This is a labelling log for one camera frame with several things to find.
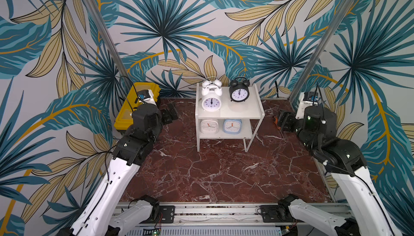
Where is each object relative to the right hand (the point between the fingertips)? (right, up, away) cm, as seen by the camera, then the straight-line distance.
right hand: (288, 111), depth 61 cm
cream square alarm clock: (-30, -7, +18) cm, 36 cm away
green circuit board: (-54, -54, +10) cm, 76 cm away
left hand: (-48, +2, +5) cm, 49 cm away
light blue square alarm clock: (-19, -7, +19) cm, 27 cm away
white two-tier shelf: (-12, 0, +10) cm, 15 cm away
